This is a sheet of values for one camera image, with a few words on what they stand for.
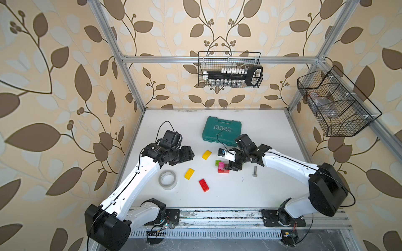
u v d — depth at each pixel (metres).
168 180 0.87
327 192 0.43
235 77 0.84
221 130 1.03
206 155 0.96
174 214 0.76
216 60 0.91
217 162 0.91
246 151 0.66
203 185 0.83
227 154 0.72
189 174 0.87
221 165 0.84
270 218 0.73
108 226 0.37
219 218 0.75
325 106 0.69
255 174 0.88
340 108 0.73
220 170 0.88
